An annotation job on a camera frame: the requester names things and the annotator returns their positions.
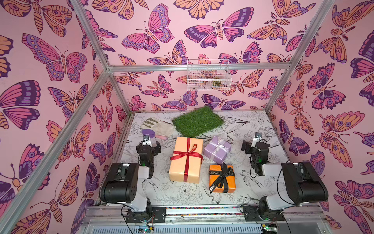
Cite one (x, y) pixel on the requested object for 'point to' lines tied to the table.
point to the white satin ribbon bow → (220, 142)
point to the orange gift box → (230, 180)
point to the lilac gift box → (220, 155)
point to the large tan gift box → (186, 158)
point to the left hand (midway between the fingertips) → (150, 141)
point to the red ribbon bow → (190, 152)
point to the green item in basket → (216, 82)
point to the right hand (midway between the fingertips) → (253, 140)
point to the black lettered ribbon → (222, 180)
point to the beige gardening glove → (159, 127)
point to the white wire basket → (208, 75)
